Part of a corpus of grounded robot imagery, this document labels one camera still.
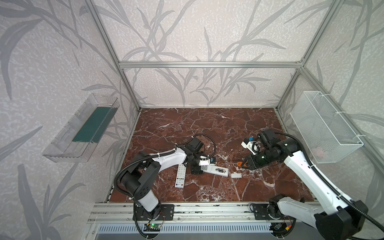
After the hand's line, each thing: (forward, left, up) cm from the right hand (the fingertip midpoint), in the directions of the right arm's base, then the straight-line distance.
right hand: (243, 160), depth 74 cm
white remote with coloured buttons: (-3, +33, -16) cm, 37 cm away
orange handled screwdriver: (-2, +2, 0) cm, 3 cm away
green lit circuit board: (-26, +45, -18) cm, 55 cm away
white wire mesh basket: (+3, -33, +17) cm, 37 cm away
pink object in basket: (+3, -37, +3) cm, 37 cm away
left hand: (+7, +19, -14) cm, 25 cm away
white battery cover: (-2, +1, -16) cm, 17 cm away
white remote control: (+1, +13, -16) cm, 20 cm away
